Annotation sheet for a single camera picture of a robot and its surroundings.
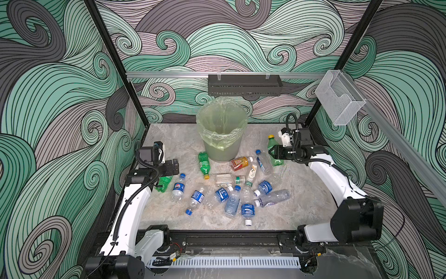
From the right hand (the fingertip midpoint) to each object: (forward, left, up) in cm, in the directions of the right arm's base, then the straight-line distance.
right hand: (274, 151), depth 85 cm
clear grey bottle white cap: (-17, 0, -17) cm, 25 cm away
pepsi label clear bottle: (-15, +48, -12) cm, 52 cm away
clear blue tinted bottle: (-22, +21, -12) cm, 32 cm away
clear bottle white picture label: (-7, +10, -12) cm, 17 cm away
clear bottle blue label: (-20, +38, -11) cm, 45 cm away
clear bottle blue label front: (-23, +14, -11) cm, 29 cm away
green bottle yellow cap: (-1, +36, -12) cm, 38 cm away
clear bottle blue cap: (+2, +2, -15) cm, 15 cm away
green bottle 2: (-11, +56, -12) cm, 59 cm away
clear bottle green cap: (-7, +24, -18) cm, 31 cm away
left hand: (-9, +51, +3) cm, 52 cm away
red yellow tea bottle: (0, +17, -12) cm, 21 cm away
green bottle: (+4, +1, +2) cm, 5 cm away
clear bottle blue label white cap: (-18, +26, -10) cm, 33 cm away
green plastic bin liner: (+23, +27, -1) cm, 36 cm away
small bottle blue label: (-14, +5, -11) cm, 19 cm away
